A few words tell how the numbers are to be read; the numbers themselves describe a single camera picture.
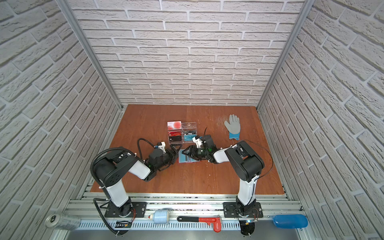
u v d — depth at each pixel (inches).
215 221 27.5
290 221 28.5
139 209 28.8
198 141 35.3
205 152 31.1
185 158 35.4
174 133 38.4
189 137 38.4
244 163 20.1
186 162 35.3
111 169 19.0
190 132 38.4
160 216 25.7
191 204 30.5
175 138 38.4
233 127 42.1
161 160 29.7
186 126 39.5
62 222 23.8
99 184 19.9
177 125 38.3
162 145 34.4
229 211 28.6
